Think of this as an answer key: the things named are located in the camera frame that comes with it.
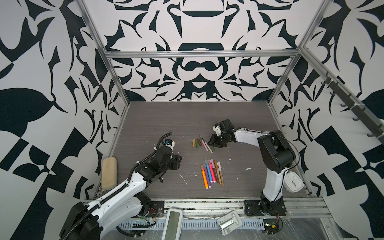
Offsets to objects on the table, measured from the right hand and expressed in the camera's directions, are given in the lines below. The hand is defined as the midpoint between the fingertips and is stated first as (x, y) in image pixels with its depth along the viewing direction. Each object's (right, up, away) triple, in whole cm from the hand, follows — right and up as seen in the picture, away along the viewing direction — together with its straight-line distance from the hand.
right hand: (209, 142), depth 96 cm
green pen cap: (-8, -1, +1) cm, 8 cm away
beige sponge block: (-56, -15, -13) cm, 60 cm away
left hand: (-18, -4, -15) cm, 23 cm away
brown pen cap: (-6, 0, +2) cm, 7 cm away
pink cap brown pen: (+1, -13, -9) cm, 15 cm away
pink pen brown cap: (-3, -2, 0) cm, 4 cm away
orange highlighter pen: (-5, -17, -12) cm, 22 cm away
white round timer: (+42, -18, -16) cm, 48 cm away
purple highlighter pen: (-2, -19, -13) cm, 23 cm away
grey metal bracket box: (+6, -32, -26) cm, 42 cm away
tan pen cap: (-10, 0, +1) cm, 10 cm away
